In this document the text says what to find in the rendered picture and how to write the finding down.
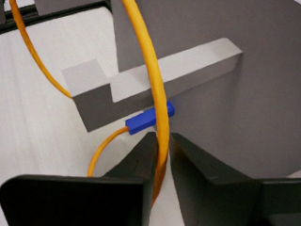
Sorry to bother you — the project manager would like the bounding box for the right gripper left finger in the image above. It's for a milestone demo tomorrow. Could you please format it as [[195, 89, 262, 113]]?
[[0, 132, 157, 226]]

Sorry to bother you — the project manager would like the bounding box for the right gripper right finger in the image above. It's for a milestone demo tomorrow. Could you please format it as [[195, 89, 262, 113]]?
[[168, 132, 301, 226]]

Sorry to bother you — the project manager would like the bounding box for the yellow cable with blue plug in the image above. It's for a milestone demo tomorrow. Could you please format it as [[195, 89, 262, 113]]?
[[8, 0, 169, 208]]

